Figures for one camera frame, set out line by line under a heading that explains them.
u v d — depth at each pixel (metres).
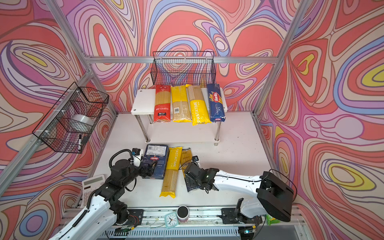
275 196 0.42
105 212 0.54
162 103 0.74
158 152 0.89
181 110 0.71
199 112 0.69
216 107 0.70
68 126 0.73
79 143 0.72
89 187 0.82
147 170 0.71
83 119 0.73
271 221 0.72
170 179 0.84
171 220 0.71
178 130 1.01
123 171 0.62
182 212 0.71
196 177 0.62
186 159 0.93
